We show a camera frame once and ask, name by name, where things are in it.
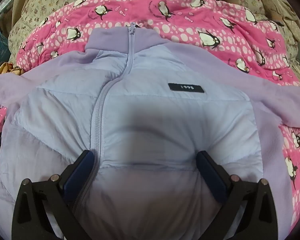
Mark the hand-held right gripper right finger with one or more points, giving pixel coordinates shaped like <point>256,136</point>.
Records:
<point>212,177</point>

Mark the yellow crumpled cloth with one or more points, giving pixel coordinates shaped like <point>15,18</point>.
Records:
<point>5,67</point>

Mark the lilac zip-up jacket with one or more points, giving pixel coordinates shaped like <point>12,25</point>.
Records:
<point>150,120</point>

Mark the pink penguin print blanket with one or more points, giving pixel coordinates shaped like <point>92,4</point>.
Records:
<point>180,17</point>

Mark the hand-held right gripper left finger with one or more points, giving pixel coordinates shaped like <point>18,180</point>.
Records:
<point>80,175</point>

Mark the beige cloth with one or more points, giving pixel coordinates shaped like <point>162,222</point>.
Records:
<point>277,7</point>

